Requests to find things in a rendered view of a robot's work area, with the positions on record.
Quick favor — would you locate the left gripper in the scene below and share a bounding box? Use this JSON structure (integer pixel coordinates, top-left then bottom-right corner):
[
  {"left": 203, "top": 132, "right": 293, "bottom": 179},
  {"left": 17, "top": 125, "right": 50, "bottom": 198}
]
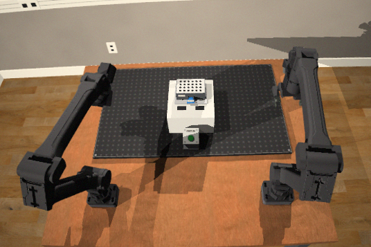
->
[{"left": 92, "top": 91, "right": 113, "bottom": 107}]

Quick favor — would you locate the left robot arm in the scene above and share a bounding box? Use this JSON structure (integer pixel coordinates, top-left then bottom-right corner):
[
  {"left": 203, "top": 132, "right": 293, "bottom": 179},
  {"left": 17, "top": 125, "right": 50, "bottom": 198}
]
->
[{"left": 17, "top": 62, "right": 118, "bottom": 211}]

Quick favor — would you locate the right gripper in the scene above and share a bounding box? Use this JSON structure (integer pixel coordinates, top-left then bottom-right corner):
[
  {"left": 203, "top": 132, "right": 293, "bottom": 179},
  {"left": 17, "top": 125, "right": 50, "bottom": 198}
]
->
[{"left": 272, "top": 78, "right": 302, "bottom": 107}]

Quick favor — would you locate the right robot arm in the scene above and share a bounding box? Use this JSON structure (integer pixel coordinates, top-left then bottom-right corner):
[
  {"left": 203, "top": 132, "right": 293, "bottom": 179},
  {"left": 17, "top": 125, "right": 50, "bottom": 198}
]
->
[{"left": 262, "top": 46, "right": 343, "bottom": 203}]

